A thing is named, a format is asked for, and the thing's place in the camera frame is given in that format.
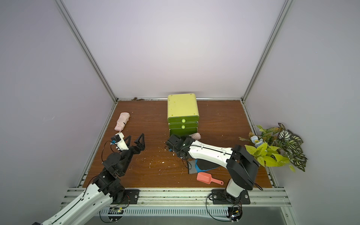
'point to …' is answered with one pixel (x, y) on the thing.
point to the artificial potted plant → (274, 146)
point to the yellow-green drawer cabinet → (183, 115)
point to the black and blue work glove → (198, 165)
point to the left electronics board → (115, 210)
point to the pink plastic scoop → (207, 178)
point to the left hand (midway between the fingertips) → (139, 135)
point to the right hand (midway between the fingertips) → (190, 133)
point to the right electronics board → (235, 213)
